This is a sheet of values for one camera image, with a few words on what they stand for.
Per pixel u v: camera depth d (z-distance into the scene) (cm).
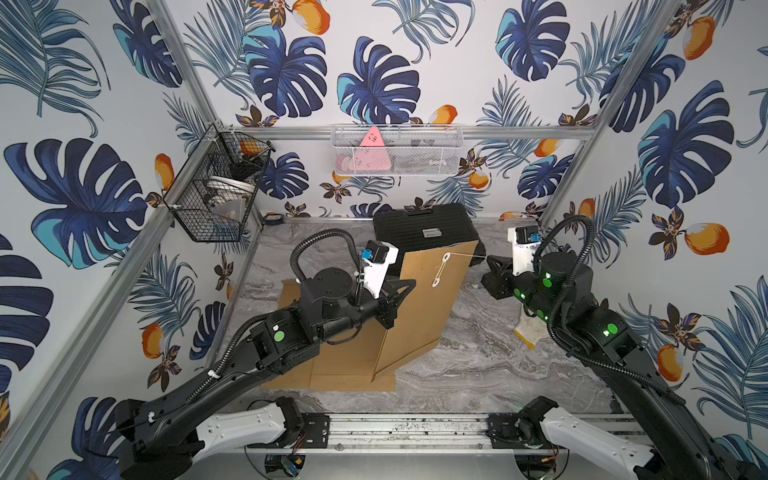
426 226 112
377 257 47
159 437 38
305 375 85
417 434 76
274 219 121
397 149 100
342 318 45
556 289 45
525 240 52
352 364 84
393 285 51
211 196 85
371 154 90
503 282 57
